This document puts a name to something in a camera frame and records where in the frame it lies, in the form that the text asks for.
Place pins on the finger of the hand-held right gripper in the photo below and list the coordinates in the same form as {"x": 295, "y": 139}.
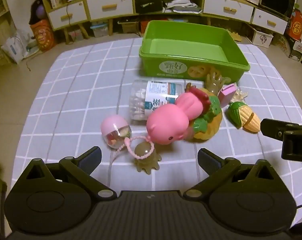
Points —
{"x": 272, "y": 128}

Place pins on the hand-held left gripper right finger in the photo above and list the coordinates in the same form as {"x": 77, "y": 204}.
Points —
{"x": 209, "y": 162}

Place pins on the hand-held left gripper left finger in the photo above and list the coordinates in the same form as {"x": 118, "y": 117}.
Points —
{"x": 91, "y": 160}

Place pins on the toy corn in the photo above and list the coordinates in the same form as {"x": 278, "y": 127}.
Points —
{"x": 248, "y": 116}

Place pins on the toy pumpkin with green leaf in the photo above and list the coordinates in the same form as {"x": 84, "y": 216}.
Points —
{"x": 211, "y": 127}

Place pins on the pink capsule toy ball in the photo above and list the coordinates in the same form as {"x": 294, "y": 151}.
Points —
{"x": 113, "y": 127}

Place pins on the white spiky toy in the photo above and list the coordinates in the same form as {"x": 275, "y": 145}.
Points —
{"x": 239, "y": 96}

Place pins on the olive jelly octopus toy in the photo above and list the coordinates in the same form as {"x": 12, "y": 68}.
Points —
{"x": 146, "y": 165}

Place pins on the small card box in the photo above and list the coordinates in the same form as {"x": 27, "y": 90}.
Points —
{"x": 226, "y": 97}

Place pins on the pink pig toy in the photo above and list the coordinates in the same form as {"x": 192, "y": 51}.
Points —
{"x": 166, "y": 120}

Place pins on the dark red toy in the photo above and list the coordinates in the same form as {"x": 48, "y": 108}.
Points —
{"x": 199, "y": 93}

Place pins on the brown hand-shaped toy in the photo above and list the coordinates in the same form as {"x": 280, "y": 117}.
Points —
{"x": 213, "y": 86}

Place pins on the clear cotton swab jar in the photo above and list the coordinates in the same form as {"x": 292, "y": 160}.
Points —
{"x": 151, "y": 92}

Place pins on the green plastic box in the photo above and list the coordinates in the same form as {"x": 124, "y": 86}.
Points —
{"x": 166, "y": 65}

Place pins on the grey checked cloth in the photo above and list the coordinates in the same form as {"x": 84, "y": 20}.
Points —
{"x": 78, "y": 92}

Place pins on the printed cardboard box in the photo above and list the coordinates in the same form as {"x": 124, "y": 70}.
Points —
{"x": 289, "y": 47}

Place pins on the white crate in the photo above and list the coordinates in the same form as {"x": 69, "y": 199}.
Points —
{"x": 262, "y": 38}

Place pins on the red gift box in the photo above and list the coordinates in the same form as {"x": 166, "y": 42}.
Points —
{"x": 296, "y": 26}

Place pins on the small white drawer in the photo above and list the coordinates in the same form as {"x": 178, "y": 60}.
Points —
{"x": 268, "y": 21}
{"x": 66, "y": 15}

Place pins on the wide white drawer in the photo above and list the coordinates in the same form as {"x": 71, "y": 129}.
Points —
{"x": 108, "y": 6}
{"x": 226, "y": 7}

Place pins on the clear container with blue lid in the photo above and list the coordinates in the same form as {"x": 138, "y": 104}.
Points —
{"x": 99, "y": 30}

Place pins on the orange printed bucket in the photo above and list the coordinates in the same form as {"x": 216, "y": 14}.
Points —
{"x": 43, "y": 36}

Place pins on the white plastic bag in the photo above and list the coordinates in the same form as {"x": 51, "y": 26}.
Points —
{"x": 16, "y": 46}

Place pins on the olive storage box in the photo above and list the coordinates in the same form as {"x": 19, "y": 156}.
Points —
{"x": 128, "y": 27}

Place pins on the pile of papers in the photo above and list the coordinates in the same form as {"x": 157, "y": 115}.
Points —
{"x": 181, "y": 6}

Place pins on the purple ball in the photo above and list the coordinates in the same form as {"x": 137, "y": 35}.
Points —
{"x": 40, "y": 12}

